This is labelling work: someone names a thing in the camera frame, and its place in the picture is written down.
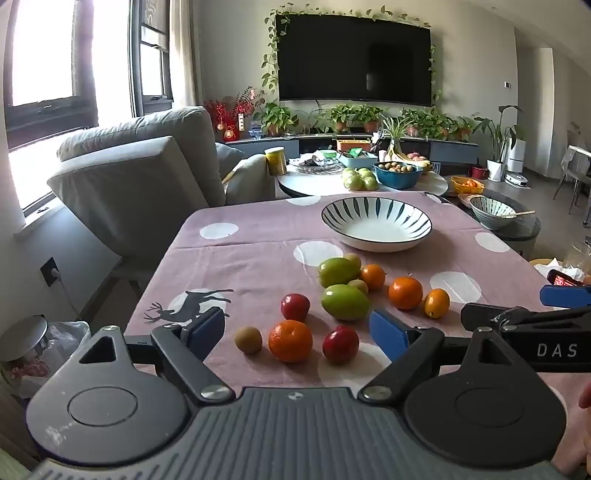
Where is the large-leaf plant in white pot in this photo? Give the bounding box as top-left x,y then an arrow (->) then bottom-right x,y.
473,105 -> 523,182

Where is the green mango front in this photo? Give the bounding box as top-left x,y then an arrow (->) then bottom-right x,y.
321,284 -> 371,322

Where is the large orange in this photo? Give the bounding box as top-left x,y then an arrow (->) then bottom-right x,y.
268,320 -> 314,363

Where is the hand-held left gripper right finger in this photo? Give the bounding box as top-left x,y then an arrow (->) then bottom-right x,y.
358,309 -> 514,402

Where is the blue-grey pillow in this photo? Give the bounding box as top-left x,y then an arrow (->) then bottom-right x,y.
215,143 -> 246,180

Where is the red plum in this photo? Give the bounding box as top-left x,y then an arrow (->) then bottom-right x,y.
322,326 -> 360,364

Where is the grey pillow with yellow piping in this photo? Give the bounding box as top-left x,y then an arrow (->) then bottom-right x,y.
225,154 -> 277,205

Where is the white tissue paper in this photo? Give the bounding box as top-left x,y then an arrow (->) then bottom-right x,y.
533,258 -> 587,283

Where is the small yellow-orange citrus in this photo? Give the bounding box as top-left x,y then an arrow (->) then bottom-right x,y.
424,288 -> 451,319

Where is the small striped bowl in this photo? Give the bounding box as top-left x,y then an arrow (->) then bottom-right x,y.
468,195 -> 518,230

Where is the large dark framed window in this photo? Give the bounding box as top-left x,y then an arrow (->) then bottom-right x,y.
4,0 -> 99,149

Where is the blue bowl of kiwis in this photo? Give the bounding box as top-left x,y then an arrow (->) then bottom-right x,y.
373,161 -> 424,190

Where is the grey sofa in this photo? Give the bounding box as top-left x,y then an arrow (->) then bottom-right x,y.
46,106 -> 278,284

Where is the red decorative plant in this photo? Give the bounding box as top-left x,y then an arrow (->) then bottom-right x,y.
203,88 -> 262,142

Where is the spider plant in vase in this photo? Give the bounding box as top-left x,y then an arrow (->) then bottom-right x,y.
379,115 -> 417,160

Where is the beige curtain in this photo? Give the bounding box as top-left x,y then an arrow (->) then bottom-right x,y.
168,0 -> 205,110

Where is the green mango back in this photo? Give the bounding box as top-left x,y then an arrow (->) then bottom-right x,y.
318,257 -> 361,289

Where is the pack of green apples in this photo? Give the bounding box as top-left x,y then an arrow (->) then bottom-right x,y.
342,167 -> 380,192

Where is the glass plate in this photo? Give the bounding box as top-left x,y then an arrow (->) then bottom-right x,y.
295,154 -> 345,174

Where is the wall-mounted television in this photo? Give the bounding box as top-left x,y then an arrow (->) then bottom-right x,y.
276,13 -> 432,103

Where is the green mango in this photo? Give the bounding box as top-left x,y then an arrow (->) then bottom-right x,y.
321,284 -> 371,322
318,257 -> 361,289

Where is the white bowl dark leaf pattern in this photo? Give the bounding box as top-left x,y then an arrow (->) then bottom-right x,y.
321,196 -> 433,253

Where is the dark round table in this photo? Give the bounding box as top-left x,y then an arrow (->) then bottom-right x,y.
443,189 -> 541,256

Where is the wall power outlet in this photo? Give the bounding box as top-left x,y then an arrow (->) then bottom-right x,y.
41,257 -> 61,287

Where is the small orange tangerine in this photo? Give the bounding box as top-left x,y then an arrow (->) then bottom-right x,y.
360,264 -> 387,291

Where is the white round table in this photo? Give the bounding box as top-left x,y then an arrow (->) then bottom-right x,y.
277,157 -> 448,199

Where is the potted green plant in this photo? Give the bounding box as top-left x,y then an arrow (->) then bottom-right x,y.
256,102 -> 298,137
399,108 -> 430,138
325,105 -> 358,134
355,105 -> 386,134

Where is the teal plastic tray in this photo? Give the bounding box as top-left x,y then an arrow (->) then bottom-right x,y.
336,150 -> 379,169

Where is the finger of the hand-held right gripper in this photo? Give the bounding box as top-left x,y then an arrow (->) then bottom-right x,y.
461,302 -> 591,330
539,284 -> 591,308

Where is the dining table with chairs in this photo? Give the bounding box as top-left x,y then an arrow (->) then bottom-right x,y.
553,144 -> 591,214

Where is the pink polka dot tablecloth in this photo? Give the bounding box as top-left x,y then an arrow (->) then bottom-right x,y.
124,190 -> 591,467

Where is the orange basket of tangerines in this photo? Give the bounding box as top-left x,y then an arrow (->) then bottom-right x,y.
450,176 -> 485,195

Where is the white robot vacuum dock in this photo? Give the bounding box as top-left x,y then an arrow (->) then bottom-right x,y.
504,138 -> 528,186

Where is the television console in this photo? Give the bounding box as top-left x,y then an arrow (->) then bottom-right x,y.
226,133 -> 481,166

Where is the orange with stem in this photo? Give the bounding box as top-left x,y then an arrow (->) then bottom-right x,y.
388,274 -> 424,310

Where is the bunch of bananas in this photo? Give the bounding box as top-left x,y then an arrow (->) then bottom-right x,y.
385,147 -> 433,169

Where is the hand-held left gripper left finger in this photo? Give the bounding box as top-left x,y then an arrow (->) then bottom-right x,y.
79,307 -> 236,402

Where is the yellow canister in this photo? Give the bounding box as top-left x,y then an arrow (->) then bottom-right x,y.
264,147 -> 287,176

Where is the trash bin with lid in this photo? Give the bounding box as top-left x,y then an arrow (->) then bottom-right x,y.
0,315 -> 49,361

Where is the brown kiwi fruit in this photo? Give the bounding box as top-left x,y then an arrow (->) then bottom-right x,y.
234,326 -> 263,355

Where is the clear plastic bag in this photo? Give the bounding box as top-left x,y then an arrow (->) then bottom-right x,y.
9,320 -> 92,398

